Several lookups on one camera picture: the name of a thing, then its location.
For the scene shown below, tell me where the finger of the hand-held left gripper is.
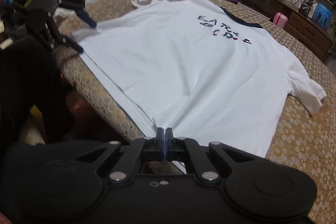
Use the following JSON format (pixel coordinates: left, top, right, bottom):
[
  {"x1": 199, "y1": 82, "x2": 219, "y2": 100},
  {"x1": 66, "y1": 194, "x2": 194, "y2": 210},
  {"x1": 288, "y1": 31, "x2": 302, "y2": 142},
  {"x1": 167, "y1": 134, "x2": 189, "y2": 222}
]
[
  {"x1": 56, "y1": 0, "x2": 98, "y2": 28},
  {"x1": 38, "y1": 11, "x2": 85, "y2": 54}
]

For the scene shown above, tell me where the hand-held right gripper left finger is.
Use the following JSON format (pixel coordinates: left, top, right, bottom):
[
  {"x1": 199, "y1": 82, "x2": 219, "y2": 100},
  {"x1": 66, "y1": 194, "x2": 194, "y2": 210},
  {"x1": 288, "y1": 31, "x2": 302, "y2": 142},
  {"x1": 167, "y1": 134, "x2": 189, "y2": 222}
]
[{"x1": 75, "y1": 127, "x2": 165, "y2": 183}]

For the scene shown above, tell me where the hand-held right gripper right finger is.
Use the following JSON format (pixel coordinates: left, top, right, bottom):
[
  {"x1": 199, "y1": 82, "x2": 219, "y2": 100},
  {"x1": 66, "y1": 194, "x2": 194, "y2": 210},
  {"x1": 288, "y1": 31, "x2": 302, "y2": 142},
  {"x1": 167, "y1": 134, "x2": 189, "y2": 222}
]
[{"x1": 165, "y1": 127, "x2": 257, "y2": 183}]

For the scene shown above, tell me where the white T-shirt navy collar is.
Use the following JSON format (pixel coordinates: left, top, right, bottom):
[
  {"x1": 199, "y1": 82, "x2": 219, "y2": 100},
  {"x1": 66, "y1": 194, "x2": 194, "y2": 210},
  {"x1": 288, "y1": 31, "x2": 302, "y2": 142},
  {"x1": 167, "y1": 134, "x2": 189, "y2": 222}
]
[{"x1": 71, "y1": 0, "x2": 327, "y2": 173}]

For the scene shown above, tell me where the person's black-clad leg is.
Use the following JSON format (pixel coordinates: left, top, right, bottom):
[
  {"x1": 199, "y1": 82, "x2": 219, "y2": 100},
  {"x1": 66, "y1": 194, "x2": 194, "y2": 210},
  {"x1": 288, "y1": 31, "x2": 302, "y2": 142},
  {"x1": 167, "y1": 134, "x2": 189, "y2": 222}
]
[{"x1": 0, "y1": 35, "x2": 76, "y2": 214}]

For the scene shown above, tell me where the gold floral tablecloth table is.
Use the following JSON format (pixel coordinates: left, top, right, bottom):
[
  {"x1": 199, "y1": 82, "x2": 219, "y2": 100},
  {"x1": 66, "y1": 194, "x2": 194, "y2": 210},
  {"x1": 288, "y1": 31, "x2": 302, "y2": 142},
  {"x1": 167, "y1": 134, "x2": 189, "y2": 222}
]
[{"x1": 52, "y1": 0, "x2": 336, "y2": 224}]

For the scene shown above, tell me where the white flat box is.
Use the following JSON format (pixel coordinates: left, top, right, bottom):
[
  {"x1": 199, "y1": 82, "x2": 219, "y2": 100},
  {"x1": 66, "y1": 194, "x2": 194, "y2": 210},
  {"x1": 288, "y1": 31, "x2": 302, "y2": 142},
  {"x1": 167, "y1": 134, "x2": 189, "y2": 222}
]
[{"x1": 238, "y1": 1, "x2": 271, "y2": 17}]

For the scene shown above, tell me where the pink box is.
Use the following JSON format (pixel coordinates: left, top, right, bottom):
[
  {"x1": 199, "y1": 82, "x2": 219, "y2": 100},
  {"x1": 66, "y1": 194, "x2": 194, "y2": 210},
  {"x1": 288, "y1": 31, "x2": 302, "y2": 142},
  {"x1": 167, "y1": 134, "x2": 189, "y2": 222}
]
[{"x1": 272, "y1": 12, "x2": 289, "y2": 29}]

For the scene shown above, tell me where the wooden TV cabinet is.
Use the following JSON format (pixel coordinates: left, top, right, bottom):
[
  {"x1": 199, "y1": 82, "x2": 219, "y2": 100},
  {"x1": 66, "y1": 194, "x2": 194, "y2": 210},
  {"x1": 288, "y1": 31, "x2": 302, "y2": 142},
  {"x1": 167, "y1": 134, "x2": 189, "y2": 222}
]
[{"x1": 159, "y1": 0, "x2": 336, "y2": 56}]

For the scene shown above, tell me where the green potted plant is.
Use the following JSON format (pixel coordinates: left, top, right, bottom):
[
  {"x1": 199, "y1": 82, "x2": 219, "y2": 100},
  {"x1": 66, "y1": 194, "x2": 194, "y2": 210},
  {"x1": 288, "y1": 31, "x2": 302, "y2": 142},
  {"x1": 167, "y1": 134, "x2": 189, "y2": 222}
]
[{"x1": 298, "y1": 0, "x2": 321, "y2": 17}]

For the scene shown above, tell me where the blue picture frame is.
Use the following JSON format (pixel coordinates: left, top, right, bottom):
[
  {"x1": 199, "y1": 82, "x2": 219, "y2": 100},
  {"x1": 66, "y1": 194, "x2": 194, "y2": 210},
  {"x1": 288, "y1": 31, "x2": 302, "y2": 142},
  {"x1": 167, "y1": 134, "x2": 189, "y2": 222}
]
[{"x1": 312, "y1": 2, "x2": 333, "y2": 30}]

